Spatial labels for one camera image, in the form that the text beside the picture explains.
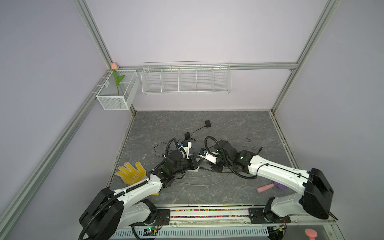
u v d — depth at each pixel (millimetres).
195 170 704
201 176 877
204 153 680
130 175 870
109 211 407
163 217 738
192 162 698
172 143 611
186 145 735
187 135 1021
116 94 888
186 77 974
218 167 699
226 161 608
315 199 399
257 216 738
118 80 919
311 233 600
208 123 1117
